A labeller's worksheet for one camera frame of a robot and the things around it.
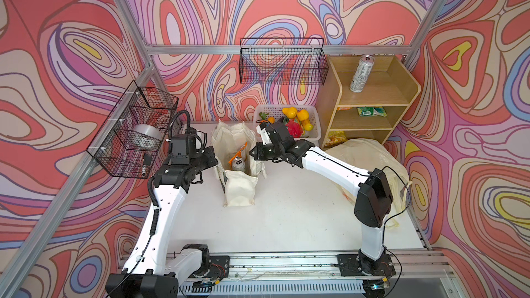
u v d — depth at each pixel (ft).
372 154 2.93
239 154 2.97
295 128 3.43
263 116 3.78
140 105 2.42
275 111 3.79
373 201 1.59
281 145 2.06
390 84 3.07
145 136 2.31
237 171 2.36
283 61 3.15
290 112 3.65
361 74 2.65
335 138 3.53
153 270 1.23
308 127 3.55
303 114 3.65
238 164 2.82
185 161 1.77
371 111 3.24
